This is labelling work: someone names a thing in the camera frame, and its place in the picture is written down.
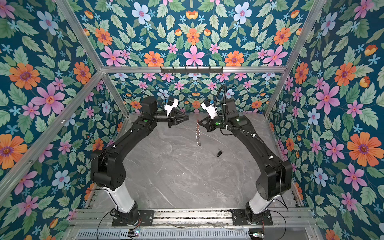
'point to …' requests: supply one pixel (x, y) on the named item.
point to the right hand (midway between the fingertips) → (200, 120)
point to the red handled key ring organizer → (198, 133)
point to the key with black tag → (219, 153)
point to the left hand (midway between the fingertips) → (188, 114)
